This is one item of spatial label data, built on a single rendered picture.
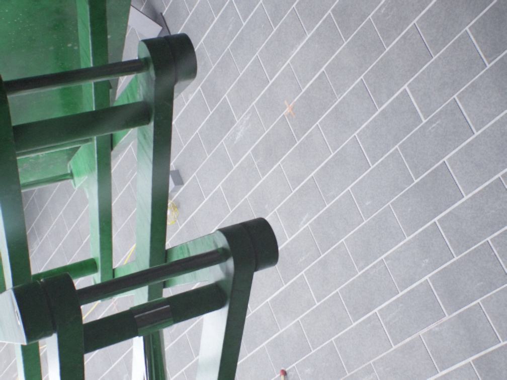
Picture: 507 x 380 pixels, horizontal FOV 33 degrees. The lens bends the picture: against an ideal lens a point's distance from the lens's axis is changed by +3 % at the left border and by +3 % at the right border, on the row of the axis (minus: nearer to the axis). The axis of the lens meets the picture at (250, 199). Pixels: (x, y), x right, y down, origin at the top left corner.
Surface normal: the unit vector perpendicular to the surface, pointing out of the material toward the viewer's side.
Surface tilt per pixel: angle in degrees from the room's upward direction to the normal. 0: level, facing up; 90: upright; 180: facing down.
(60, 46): 180
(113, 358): 90
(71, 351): 162
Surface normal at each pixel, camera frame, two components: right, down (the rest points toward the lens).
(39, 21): 0.37, 0.87
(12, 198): 0.43, 0.69
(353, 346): -0.80, 0.11
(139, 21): -0.29, 0.70
